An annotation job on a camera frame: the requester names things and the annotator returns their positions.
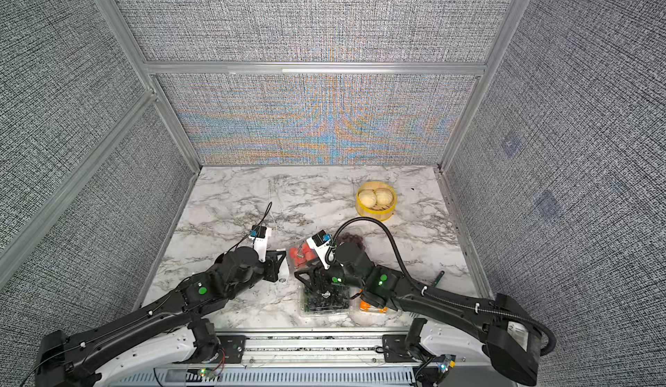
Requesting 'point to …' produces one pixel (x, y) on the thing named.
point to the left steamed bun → (368, 197)
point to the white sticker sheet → (284, 273)
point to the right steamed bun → (383, 197)
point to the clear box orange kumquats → (365, 306)
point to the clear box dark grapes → (311, 303)
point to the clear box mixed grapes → (354, 234)
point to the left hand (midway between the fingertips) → (290, 253)
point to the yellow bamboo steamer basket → (379, 212)
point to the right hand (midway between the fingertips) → (300, 265)
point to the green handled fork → (438, 278)
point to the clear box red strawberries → (301, 254)
